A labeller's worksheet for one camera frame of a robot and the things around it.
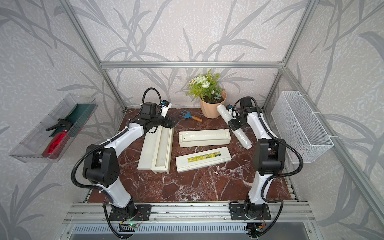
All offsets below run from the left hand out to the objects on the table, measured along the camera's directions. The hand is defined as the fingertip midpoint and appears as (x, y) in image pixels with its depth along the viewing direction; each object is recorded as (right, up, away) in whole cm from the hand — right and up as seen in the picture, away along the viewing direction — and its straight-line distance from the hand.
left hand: (173, 117), depth 90 cm
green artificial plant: (+20, +19, +3) cm, 28 cm away
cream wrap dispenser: (+19, -14, +15) cm, 28 cm away
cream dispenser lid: (+18, -25, +1) cm, 31 cm away
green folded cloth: (-39, 0, -22) cm, 45 cm away
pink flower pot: (+23, +5, +14) cm, 27 cm away
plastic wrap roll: (+41, -10, -1) cm, 42 cm away
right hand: (+37, -3, +4) cm, 38 cm away
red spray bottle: (-41, -12, -32) cm, 53 cm away
